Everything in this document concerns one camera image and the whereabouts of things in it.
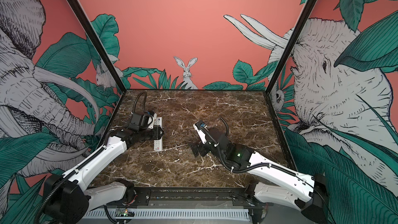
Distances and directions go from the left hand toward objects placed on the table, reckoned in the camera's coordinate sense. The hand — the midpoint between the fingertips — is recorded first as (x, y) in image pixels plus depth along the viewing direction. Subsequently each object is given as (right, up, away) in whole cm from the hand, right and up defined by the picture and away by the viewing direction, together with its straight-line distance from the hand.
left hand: (160, 130), depth 82 cm
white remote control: (-1, -7, -2) cm, 7 cm away
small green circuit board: (-13, -36, -12) cm, 40 cm away
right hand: (+19, -1, -13) cm, 23 cm away
